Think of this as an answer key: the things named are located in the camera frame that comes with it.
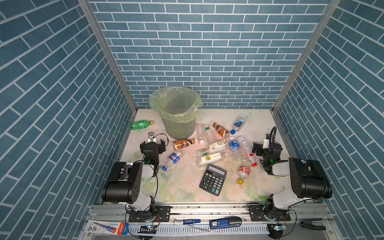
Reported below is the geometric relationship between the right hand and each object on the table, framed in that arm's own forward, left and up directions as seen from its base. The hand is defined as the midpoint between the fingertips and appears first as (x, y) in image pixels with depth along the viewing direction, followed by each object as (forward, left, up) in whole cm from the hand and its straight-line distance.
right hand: (262, 141), depth 95 cm
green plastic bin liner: (+19, +59, +11) cm, 63 cm away
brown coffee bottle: (-5, +51, 0) cm, 51 cm away
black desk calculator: (-26, +31, -3) cm, 40 cm away
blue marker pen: (-46, +43, -4) cm, 63 cm away
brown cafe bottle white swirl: (+6, +26, 0) cm, 27 cm away
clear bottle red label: (-6, +10, -1) cm, 12 cm away
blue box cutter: (-46, +29, -2) cm, 55 cm away
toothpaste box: (-52, +80, -3) cm, 95 cm away
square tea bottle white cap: (-13, +31, 0) cm, 34 cm away
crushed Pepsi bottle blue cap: (-16, +54, -1) cm, 57 cm away
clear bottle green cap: (+6, +33, -4) cm, 34 cm away
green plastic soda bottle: (+8, +83, +1) cm, 84 cm away
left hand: (-6, +69, +4) cm, 69 cm away
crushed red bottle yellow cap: (-21, +14, -1) cm, 25 cm away
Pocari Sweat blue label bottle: (-5, +17, -1) cm, 18 cm away
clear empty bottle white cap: (+9, +41, -3) cm, 42 cm away
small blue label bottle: (+14, +14, 0) cm, 19 cm away
